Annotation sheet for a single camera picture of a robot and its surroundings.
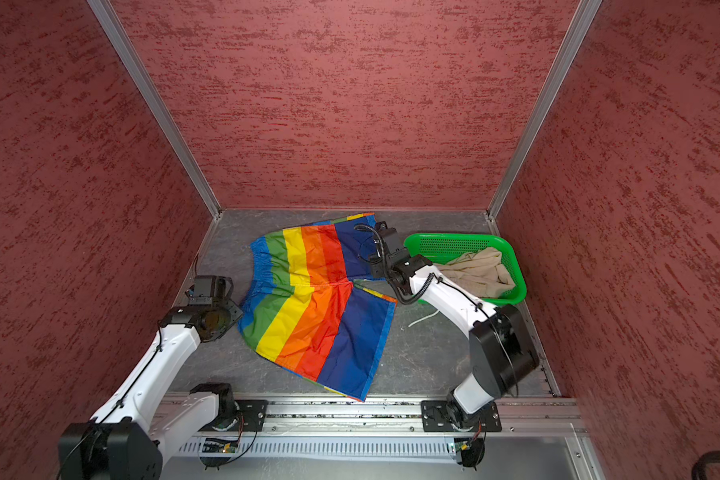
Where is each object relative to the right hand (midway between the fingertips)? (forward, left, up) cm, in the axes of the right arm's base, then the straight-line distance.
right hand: (378, 263), depth 88 cm
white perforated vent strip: (-44, +13, -15) cm, 48 cm away
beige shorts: (+1, -34, -8) cm, 35 cm away
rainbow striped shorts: (-6, +22, -12) cm, 26 cm away
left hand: (-14, +42, -6) cm, 45 cm away
